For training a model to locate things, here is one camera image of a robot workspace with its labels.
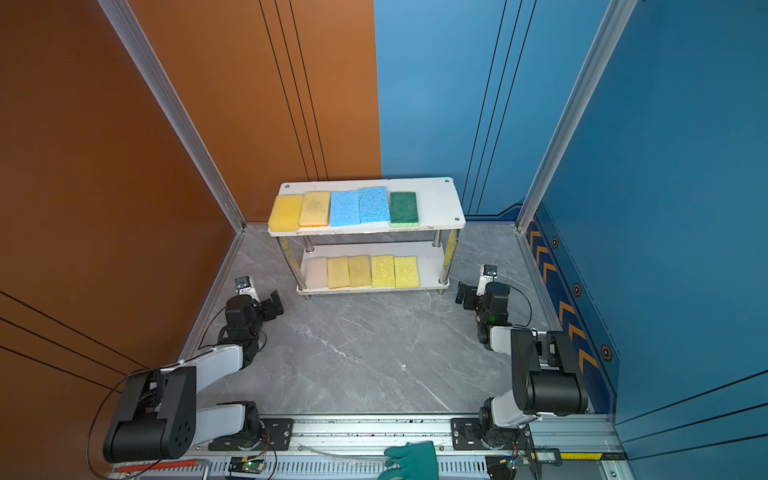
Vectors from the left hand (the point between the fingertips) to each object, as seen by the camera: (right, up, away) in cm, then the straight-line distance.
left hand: (261, 293), depth 91 cm
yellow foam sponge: (+29, +7, +6) cm, 31 cm away
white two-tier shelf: (+37, +19, +26) cm, 49 cm away
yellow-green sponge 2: (+45, +6, +6) cm, 45 cm away
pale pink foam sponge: (+15, +6, +6) cm, 17 cm away
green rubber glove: (+46, -36, -22) cm, 62 cm away
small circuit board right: (+66, -39, -20) cm, 79 cm away
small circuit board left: (+4, -38, -20) cm, 43 cm away
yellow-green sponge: (+37, +6, +6) cm, 38 cm away
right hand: (+66, +2, +4) cm, 66 cm away
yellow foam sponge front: (+22, +6, +6) cm, 24 cm away
